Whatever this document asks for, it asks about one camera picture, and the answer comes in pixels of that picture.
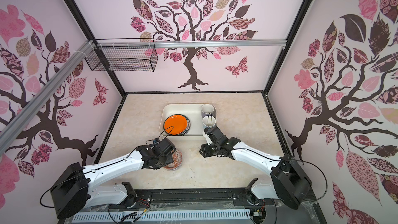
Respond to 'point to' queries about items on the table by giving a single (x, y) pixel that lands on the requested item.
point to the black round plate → (188, 124)
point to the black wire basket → (125, 54)
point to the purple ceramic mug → (208, 110)
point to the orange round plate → (175, 124)
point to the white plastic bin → (193, 111)
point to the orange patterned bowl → (178, 159)
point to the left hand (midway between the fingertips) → (169, 161)
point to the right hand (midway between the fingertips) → (202, 149)
